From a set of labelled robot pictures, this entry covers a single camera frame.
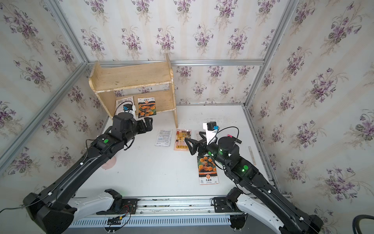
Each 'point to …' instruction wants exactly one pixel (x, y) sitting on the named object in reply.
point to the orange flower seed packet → (208, 174)
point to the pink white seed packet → (197, 136)
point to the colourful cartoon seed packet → (180, 144)
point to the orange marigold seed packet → (146, 107)
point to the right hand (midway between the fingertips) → (194, 136)
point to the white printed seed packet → (163, 137)
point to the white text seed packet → (120, 104)
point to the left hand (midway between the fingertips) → (147, 120)
